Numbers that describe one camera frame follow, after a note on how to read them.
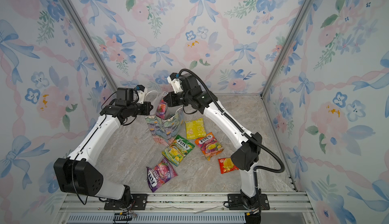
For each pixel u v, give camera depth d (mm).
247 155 461
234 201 735
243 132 477
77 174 416
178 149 882
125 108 604
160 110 728
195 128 978
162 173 799
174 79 651
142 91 727
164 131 816
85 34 843
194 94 568
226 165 852
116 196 624
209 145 902
